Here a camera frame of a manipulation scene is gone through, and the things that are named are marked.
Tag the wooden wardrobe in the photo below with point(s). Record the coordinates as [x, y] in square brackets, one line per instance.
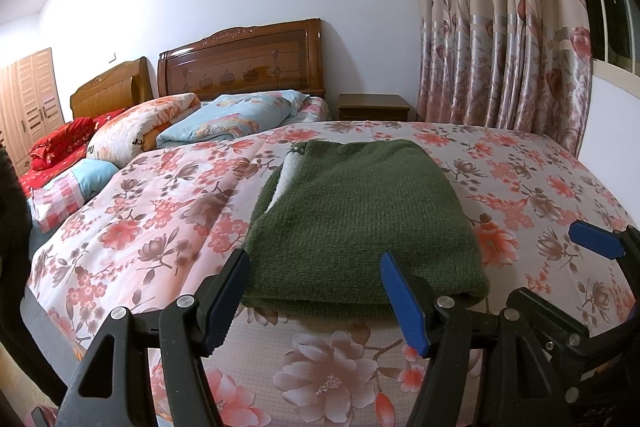
[27, 107]

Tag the pink floral bedspread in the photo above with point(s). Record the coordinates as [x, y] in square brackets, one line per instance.
[165, 217]

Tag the blue pink checked pillow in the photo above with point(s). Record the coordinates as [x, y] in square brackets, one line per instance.
[80, 187]

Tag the pink floral curtain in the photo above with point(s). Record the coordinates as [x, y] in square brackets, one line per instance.
[500, 22]

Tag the dark cloth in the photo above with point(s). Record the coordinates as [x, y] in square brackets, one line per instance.
[20, 267]

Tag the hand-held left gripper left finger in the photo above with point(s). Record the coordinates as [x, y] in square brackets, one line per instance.
[225, 307]

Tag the pink floral pillow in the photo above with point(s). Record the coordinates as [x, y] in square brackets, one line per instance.
[312, 109]

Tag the light blue floral pillow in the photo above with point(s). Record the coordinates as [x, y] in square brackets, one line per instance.
[230, 117]

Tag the large carved wooden headboard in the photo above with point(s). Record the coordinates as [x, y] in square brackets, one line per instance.
[240, 62]

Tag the green knit sweater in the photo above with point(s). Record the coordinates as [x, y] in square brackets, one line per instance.
[360, 217]

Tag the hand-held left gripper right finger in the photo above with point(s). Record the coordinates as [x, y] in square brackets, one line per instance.
[405, 302]

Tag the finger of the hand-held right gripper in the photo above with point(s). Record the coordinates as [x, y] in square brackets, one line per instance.
[545, 317]
[595, 239]

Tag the wooden nightstand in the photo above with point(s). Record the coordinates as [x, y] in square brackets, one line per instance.
[372, 107]

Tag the orange floral folded quilt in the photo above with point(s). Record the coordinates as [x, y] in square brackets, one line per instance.
[140, 127]

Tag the small curved wooden headboard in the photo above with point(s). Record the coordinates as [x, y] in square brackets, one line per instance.
[110, 92]

